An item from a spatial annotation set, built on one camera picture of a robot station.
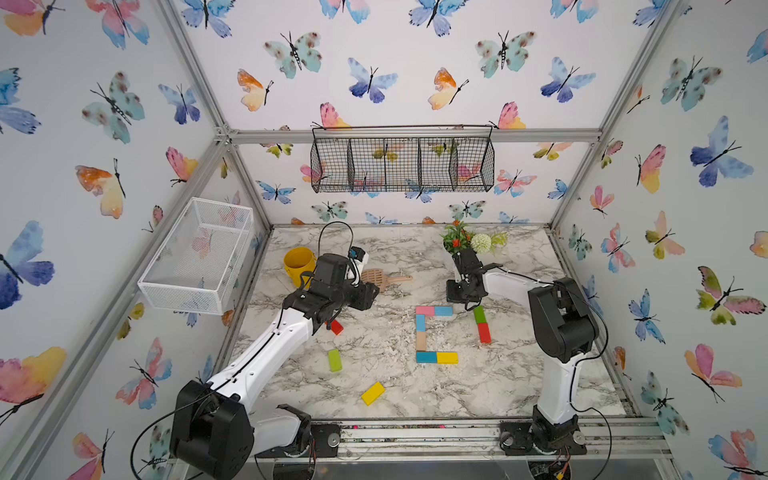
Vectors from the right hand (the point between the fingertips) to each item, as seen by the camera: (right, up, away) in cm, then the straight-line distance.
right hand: (454, 292), depth 100 cm
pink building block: (-10, -6, -2) cm, 11 cm away
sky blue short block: (-4, -5, -4) cm, 8 cm away
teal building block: (-10, -17, -12) cm, 24 cm away
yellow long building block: (-25, -25, -19) cm, 40 cm away
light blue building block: (-11, -8, -6) cm, 16 cm away
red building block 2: (-38, -10, -6) cm, 40 cm away
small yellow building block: (-4, -17, -13) cm, 22 cm away
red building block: (+7, -11, -8) cm, 16 cm away
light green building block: (-37, -18, -11) cm, 43 cm away
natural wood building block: (-12, -14, -10) cm, 20 cm away
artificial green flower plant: (0, +18, -4) cm, 18 cm away
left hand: (-26, +5, -18) cm, 32 cm away
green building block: (+7, -6, -4) cm, 10 cm away
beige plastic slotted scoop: (-25, +5, +4) cm, 26 cm away
